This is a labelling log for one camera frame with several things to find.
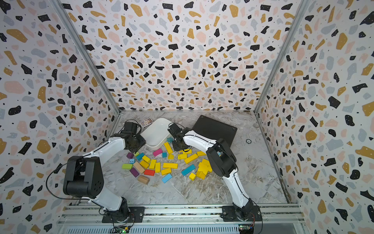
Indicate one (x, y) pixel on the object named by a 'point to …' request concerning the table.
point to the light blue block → (166, 178)
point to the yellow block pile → (204, 167)
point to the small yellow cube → (192, 176)
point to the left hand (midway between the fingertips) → (145, 142)
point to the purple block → (134, 172)
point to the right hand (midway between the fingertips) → (178, 147)
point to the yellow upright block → (158, 167)
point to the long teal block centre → (188, 169)
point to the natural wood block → (143, 179)
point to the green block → (127, 166)
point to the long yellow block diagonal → (191, 158)
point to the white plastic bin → (156, 134)
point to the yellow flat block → (170, 165)
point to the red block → (149, 172)
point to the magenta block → (158, 152)
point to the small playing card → (146, 122)
